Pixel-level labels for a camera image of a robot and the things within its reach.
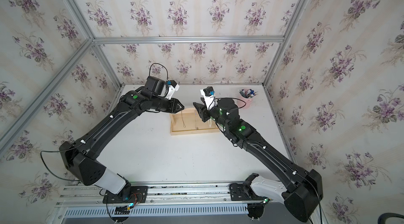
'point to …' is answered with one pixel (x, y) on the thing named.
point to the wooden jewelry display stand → (188, 121)
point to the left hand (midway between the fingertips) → (185, 107)
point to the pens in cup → (249, 93)
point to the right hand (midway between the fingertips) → (201, 101)
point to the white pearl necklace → (210, 122)
